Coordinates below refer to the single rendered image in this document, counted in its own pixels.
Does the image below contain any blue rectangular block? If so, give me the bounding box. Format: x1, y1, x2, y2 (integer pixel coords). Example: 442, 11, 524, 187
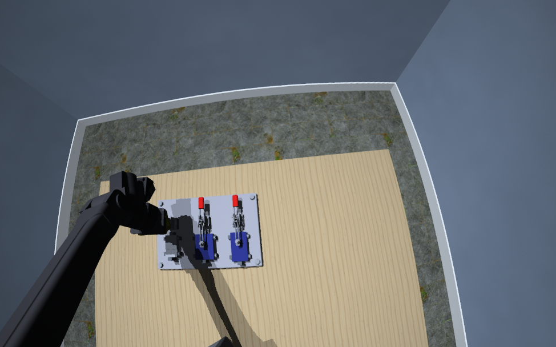
195, 233, 215, 260
230, 232, 249, 261

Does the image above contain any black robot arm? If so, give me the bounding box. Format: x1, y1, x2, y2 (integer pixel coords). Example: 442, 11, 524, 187
0, 171, 158, 347

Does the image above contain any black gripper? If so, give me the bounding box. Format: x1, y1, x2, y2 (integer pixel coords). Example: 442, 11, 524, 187
130, 207, 171, 236

